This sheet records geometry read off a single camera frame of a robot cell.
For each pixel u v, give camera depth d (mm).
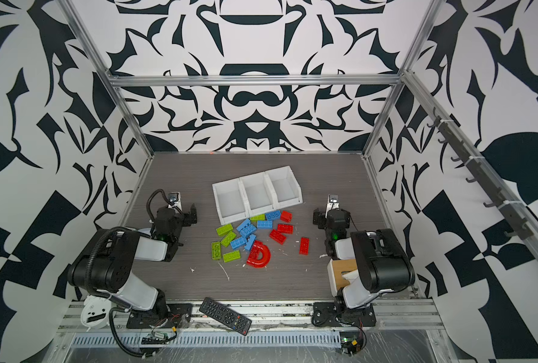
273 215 964
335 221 717
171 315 729
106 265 455
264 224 939
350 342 714
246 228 915
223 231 915
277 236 912
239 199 1023
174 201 806
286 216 963
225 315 732
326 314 739
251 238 892
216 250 870
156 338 685
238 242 892
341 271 789
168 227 717
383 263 462
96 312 724
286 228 931
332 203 814
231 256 861
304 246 888
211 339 712
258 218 956
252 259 850
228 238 913
